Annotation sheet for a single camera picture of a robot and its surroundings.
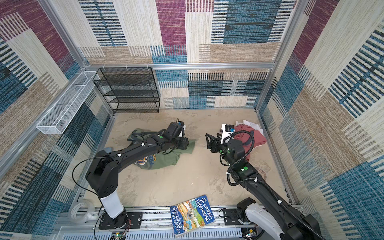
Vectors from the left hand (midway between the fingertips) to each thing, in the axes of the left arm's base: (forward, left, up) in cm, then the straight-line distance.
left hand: (186, 140), depth 88 cm
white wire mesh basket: (-2, +59, +21) cm, 62 cm away
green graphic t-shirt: (-7, +15, -10) cm, 19 cm away
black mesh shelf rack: (+40, +41, +6) cm, 58 cm away
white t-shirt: (+15, -45, -6) cm, 48 cm away
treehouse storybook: (-36, -2, -10) cm, 38 cm away
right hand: (-5, -13, +11) cm, 18 cm away
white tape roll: (-32, +59, -16) cm, 69 cm away
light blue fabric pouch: (+2, +51, -13) cm, 53 cm away
